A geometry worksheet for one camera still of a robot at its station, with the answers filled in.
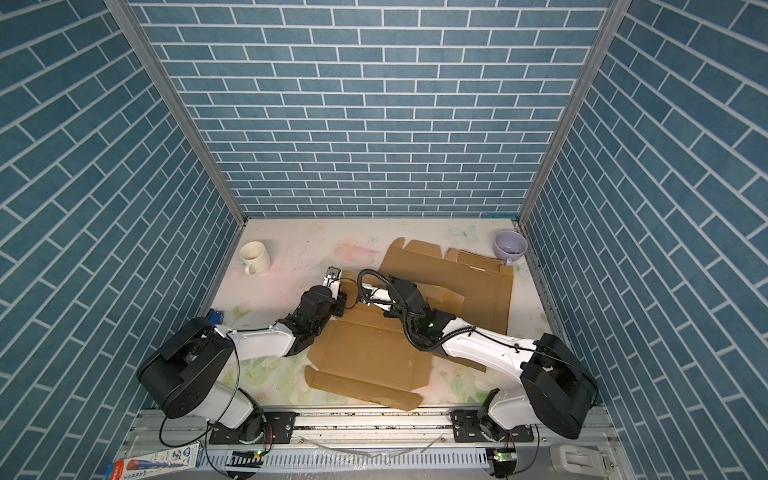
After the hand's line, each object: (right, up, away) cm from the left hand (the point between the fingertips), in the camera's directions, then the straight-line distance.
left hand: (341, 286), depth 91 cm
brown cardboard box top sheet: (+8, -20, -2) cm, 22 cm away
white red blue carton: (-36, -38, -23) cm, 57 cm away
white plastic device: (+60, -37, -23) cm, 74 cm away
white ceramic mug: (-29, +9, +5) cm, 31 cm away
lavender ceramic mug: (+59, +13, +18) cm, 63 cm away
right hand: (+15, +4, -9) cm, 18 cm away
